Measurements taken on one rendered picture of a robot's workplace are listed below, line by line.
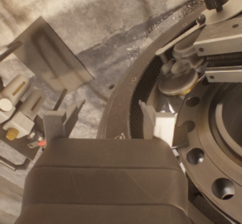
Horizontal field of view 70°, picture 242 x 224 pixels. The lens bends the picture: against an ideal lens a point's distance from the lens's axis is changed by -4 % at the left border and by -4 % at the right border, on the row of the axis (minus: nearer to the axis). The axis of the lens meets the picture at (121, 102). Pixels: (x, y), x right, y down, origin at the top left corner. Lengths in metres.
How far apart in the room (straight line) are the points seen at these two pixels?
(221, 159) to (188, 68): 0.20
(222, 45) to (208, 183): 0.24
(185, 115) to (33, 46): 0.87
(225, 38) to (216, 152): 0.20
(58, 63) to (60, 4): 0.31
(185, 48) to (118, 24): 0.52
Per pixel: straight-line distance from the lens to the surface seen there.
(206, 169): 0.36
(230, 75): 0.41
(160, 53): 0.43
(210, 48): 0.38
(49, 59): 1.07
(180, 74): 0.43
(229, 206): 0.34
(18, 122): 0.76
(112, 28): 0.90
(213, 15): 0.50
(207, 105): 0.45
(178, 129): 0.42
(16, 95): 0.81
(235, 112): 0.51
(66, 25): 0.96
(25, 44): 1.10
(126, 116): 0.34
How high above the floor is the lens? 0.85
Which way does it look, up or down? 48 degrees down
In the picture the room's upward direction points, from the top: 171 degrees counter-clockwise
